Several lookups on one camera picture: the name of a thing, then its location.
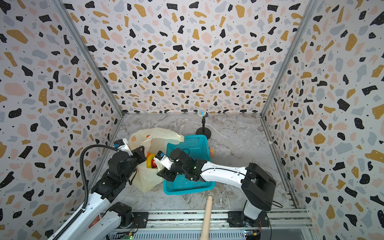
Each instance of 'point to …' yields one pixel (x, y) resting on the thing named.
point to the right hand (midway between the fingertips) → (156, 168)
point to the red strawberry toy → (153, 164)
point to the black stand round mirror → (203, 130)
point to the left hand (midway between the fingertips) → (144, 144)
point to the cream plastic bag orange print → (153, 140)
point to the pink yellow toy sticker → (212, 152)
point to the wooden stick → (205, 232)
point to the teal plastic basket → (198, 146)
